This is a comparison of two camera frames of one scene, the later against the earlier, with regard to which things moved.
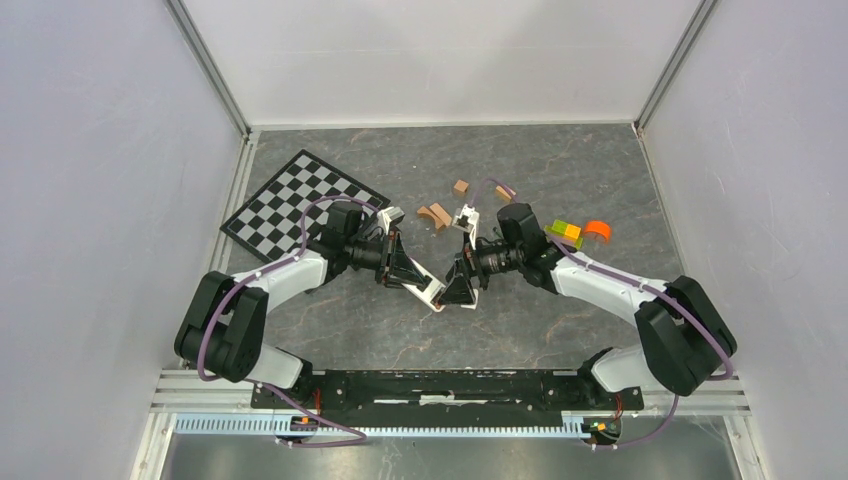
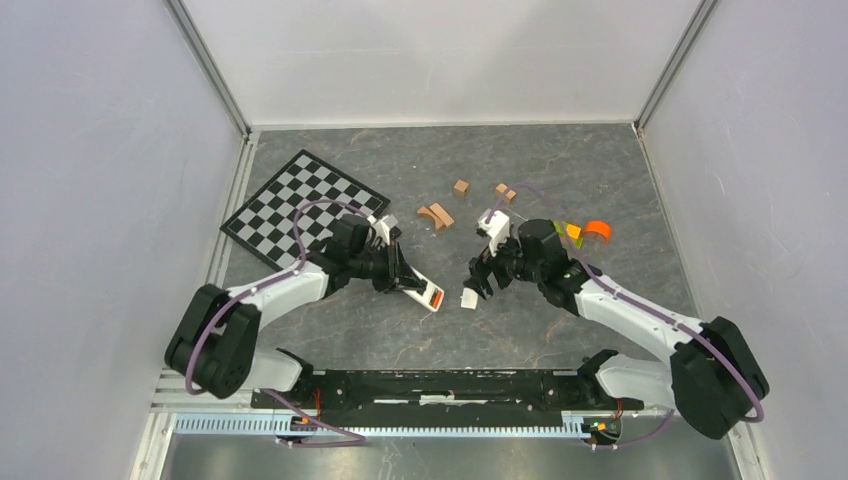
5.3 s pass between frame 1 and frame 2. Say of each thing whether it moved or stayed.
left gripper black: stayed
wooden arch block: stayed
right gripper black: moved
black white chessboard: stayed
